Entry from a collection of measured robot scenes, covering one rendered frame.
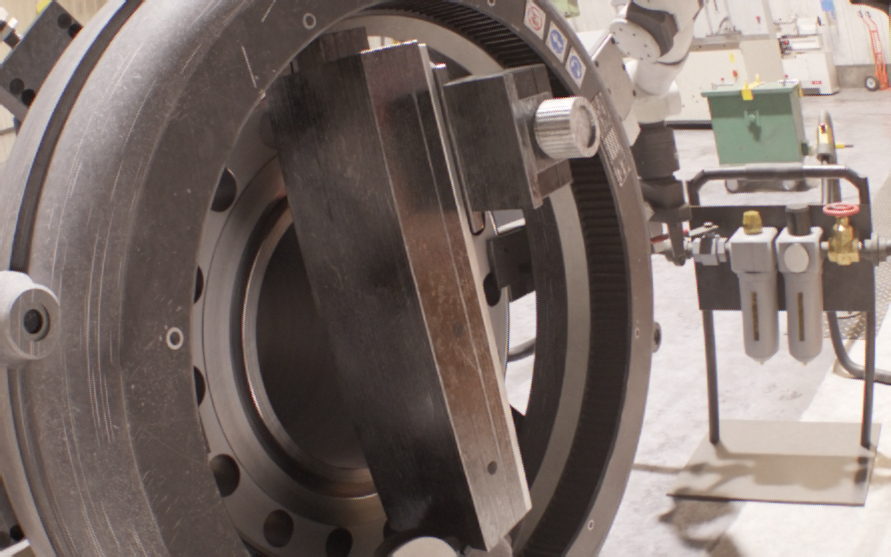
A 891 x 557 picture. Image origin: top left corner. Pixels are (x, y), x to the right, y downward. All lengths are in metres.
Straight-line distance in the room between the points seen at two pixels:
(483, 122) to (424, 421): 0.21
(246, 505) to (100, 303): 0.28
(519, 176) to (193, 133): 0.23
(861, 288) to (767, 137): 2.54
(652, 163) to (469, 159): 0.71
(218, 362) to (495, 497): 0.23
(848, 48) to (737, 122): 7.52
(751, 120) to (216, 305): 3.44
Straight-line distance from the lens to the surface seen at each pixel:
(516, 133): 0.52
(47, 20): 0.53
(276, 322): 0.97
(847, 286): 1.38
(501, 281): 0.84
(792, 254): 1.28
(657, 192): 1.25
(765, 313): 1.35
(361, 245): 0.53
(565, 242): 0.84
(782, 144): 3.86
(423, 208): 0.52
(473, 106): 0.53
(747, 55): 6.53
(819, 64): 9.96
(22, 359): 0.40
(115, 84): 0.42
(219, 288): 0.58
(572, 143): 0.52
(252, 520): 0.62
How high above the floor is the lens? 0.80
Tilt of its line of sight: 16 degrees down
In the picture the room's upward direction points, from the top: 12 degrees counter-clockwise
